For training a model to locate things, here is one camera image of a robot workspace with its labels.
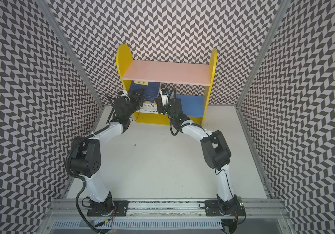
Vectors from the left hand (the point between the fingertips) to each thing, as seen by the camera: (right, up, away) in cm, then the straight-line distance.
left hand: (146, 91), depth 85 cm
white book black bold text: (0, -7, +8) cm, 11 cm away
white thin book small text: (-1, -11, +11) cm, 15 cm away
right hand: (+5, -5, +2) cm, 7 cm away
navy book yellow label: (+1, +2, +5) cm, 6 cm away
